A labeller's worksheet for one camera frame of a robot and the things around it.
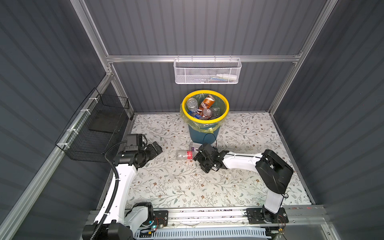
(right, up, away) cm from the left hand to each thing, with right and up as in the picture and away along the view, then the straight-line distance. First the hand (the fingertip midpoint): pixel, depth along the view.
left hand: (154, 152), depth 79 cm
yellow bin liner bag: (+37, +29, +13) cm, 49 cm away
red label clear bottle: (+15, -4, +15) cm, 22 cm away
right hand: (+21, -8, +11) cm, 26 cm away
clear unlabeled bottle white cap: (+34, +23, +11) cm, 42 cm away
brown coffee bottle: (+29, +28, +10) cm, 41 cm away
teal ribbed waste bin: (+26, +11, +5) cm, 28 cm away
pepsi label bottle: (+23, +20, +8) cm, 31 cm away
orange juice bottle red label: (+28, +22, +9) cm, 37 cm away
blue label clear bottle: (+20, +25, +4) cm, 32 cm away
